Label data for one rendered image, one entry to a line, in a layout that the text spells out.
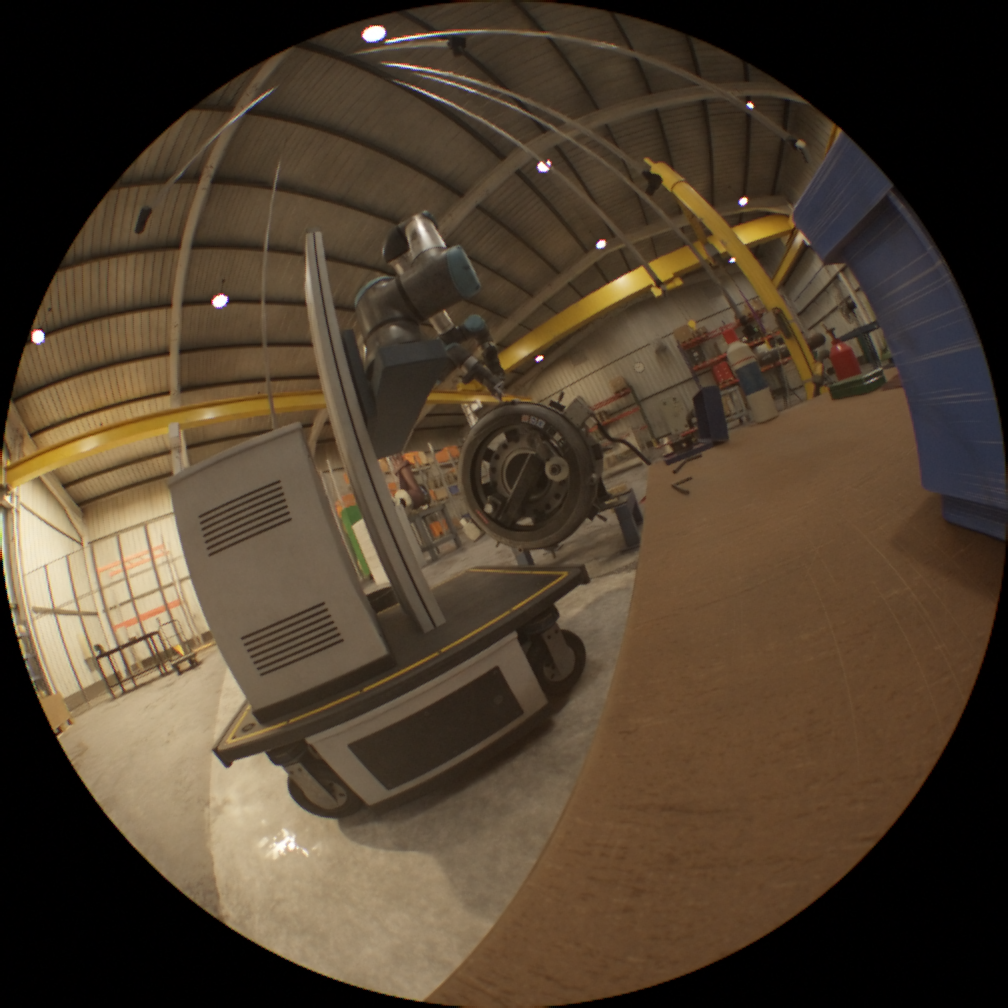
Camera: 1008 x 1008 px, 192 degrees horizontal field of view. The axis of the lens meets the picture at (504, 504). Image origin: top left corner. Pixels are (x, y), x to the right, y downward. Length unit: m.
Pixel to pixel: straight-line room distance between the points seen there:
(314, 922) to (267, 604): 0.66
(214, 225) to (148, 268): 1.78
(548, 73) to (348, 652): 9.32
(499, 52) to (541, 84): 1.33
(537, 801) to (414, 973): 0.42
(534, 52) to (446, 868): 9.42
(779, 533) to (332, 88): 8.00
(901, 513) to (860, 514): 0.02
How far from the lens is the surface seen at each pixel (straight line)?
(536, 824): 0.63
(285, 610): 0.62
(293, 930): 0.82
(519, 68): 8.80
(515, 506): 1.47
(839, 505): 0.19
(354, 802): 0.84
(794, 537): 0.16
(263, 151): 8.02
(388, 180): 8.64
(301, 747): 0.75
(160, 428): 8.98
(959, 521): 0.15
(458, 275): 0.79
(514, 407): 1.47
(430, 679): 0.57
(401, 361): 0.67
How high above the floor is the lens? 0.54
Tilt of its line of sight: 1 degrees down
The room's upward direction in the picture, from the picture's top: 23 degrees counter-clockwise
